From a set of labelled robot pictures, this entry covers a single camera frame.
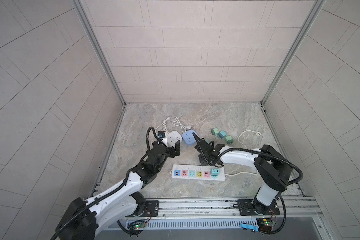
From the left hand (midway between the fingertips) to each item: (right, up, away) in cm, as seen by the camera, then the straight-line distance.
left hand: (176, 139), depth 79 cm
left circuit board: (-15, -36, -14) cm, 41 cm away
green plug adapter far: (+24, +2, +20) cm, 31 cm away
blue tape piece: (+36, -37, -14) cm, 53 cm away
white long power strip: (+12, -18, +2) cm, 22 cm away
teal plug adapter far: (+29, 0, +17) cm, 34 cm away
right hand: (+15, -15, +11) cm, 24 cm away
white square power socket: (-3, -1, +15) cm, 16 cm away
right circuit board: (+42, -38, -11) cm, 57 cm away
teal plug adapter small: (+20, -17, -2) cm, 27 cm away
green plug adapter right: (+33, -3, +16) cm, 37 cm away
